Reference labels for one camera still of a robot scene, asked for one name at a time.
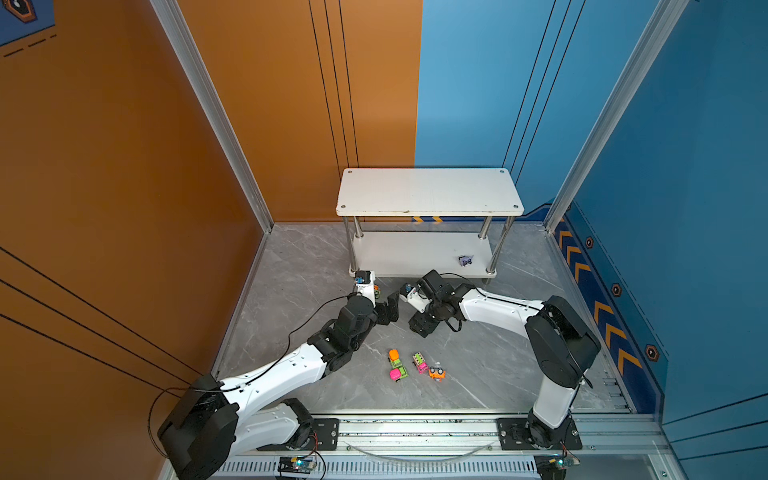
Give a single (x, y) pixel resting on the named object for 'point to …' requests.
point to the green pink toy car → (419, 362)
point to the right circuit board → (554, 466)
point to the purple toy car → (465, 260)
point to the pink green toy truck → (398, 373)
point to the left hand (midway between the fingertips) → (387, 290)
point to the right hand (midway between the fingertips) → (417, 318)
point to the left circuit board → (293, 464)
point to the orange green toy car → (394, 358)
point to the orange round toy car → (437, 373)
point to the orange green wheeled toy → (377, 291)
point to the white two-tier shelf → (404, 222)
